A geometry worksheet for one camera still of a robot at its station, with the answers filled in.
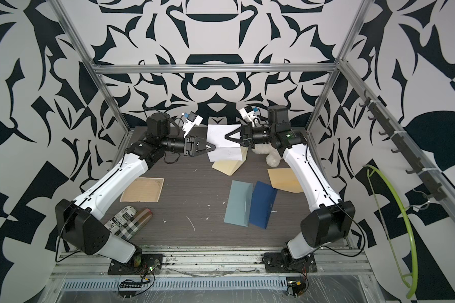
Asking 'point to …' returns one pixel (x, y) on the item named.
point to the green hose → (412, 242)
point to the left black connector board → (128, 289)
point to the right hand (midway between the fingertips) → (226, 136)
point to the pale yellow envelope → (230, 167)
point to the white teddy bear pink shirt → (273, 158)
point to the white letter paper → (225, 149)
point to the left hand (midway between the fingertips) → (213, 145)
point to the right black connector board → (296, 285)
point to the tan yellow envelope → (283, 178)
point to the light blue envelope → (237, 208)
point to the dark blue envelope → (263, 198)
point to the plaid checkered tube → (134, 224)
